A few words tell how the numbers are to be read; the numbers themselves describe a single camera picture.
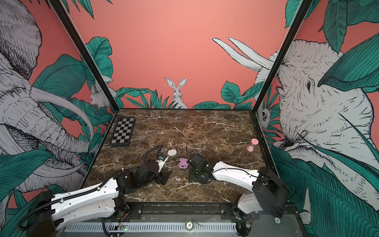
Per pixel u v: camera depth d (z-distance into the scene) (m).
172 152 0.93
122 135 1.01
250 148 0.98
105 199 0.50
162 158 0.68
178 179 0.84
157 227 0.70
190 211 0.75
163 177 0.70
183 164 0.90
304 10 0.70
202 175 0.59
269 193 0.42
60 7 0.70
